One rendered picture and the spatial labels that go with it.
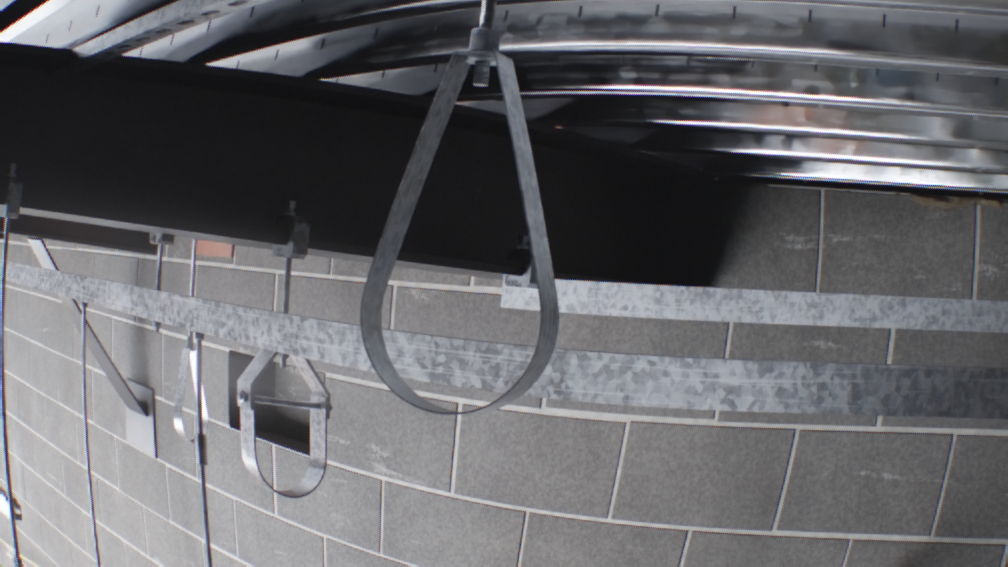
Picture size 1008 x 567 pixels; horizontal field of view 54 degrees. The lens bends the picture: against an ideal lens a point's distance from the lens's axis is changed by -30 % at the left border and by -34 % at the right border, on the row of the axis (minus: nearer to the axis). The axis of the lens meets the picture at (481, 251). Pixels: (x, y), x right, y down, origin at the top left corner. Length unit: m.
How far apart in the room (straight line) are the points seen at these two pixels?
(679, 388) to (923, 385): 0.28
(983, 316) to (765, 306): 0.43
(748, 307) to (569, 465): 0.81
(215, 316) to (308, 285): 1.41
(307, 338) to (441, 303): 1.26
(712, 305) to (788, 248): 0.45
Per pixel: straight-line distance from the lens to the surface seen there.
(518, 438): 2.48
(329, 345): 1.35
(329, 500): 2.90
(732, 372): 1.02
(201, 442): 1.62
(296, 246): 1.61
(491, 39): 0.81
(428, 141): 0.82
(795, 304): 1.62
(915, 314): 1.51
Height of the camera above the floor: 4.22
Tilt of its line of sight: 3 degrees up
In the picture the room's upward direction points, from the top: 5 degrees clockwise
